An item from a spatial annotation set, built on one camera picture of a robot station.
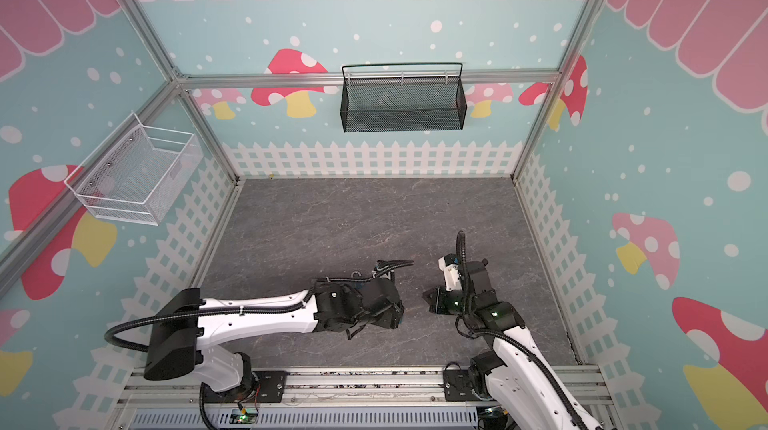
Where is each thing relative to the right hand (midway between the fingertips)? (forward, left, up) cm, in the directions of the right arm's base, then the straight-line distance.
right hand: (423, 294), depth 79 cm
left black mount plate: (-20, +40, -10) cm, 46 cm away
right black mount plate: (-20, -8, -10) cm, 23 cm away
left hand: (-5, +8, 0) cm, 10 cm away
